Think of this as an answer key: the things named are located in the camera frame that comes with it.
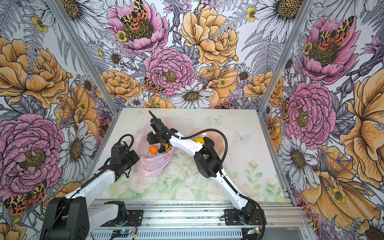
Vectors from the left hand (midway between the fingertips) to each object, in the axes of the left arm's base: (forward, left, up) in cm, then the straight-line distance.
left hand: (137, 159), depth 90 cm
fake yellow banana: (+10, -16, -3) cm, 19 cm away
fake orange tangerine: (+7, -8, -1) cm, 11 cm away
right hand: (+11, -8, +2) cm, 14 cm away
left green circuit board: (-35, +1, -5) cm, 36 cm away
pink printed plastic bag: (-6, -10, +5) cm, 12 cm away
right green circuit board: (-35, -62, -4) cm, 72 cm away
